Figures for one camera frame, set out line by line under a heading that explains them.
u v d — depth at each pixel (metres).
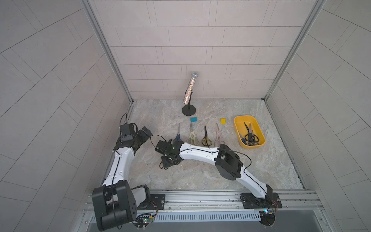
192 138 0.94
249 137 0.94
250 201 0.67
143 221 0.65
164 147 0.68
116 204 0.39
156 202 0.71
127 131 0.63
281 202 0.72
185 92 0.94
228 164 0.52
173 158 0.62
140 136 0.74
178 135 0.96
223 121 1.02
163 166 0.80
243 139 0.93
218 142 0.93
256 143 0.91
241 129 1.00
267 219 0.68
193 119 1.05
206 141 0.93
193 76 0.93
